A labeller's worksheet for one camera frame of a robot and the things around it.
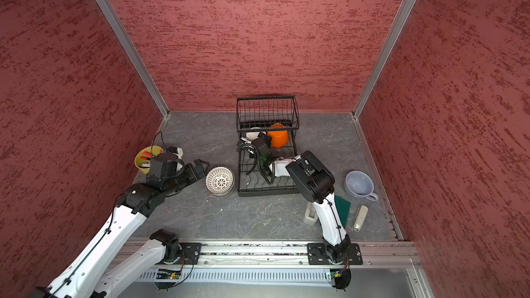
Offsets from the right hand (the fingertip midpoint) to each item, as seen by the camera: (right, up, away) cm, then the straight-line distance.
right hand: (260, 140), depth 101 cm
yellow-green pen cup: (-49, -10, -15) cm, 52 cm away
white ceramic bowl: (-3, +3, -2) cm, 4 cm away
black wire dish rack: (+3, +7, -1) cm, 8 cm away
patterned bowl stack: (-16, -17, -16) cm, 29 cm away
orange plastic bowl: (+9, +1, -2) cm, 10 cm away
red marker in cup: (-49, -5, -14) cm, 51 cm away
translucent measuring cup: (+46, -20, -10) cm, 51 cm away
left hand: (-21, -12, -25) cm, 35 cm away
